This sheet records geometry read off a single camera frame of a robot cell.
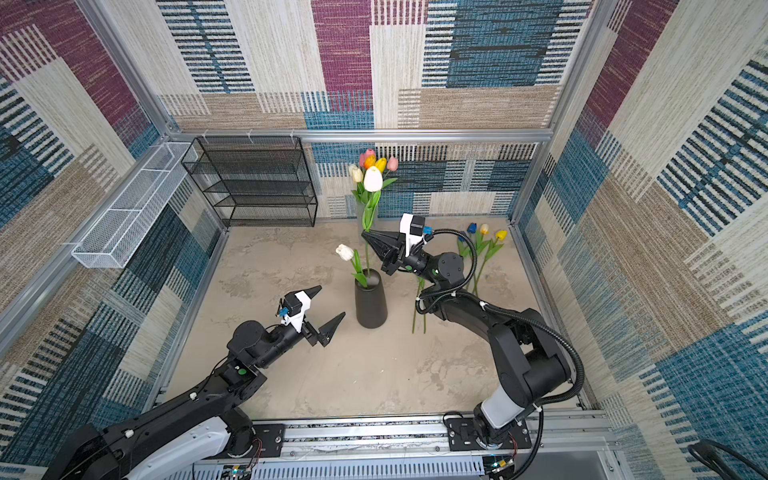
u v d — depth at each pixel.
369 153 0.94
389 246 0.64
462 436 0.73
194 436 0.57
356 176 0.89
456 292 0.62
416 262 0.66
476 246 1.11
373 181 0.55
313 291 0.73
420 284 1.02
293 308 0.59
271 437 0.75
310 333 0.65
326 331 0.66
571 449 0.73
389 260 0.66
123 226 0.74
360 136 1.77
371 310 0.91
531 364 0.45
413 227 0.59
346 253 0.70
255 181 1.12
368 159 0.93
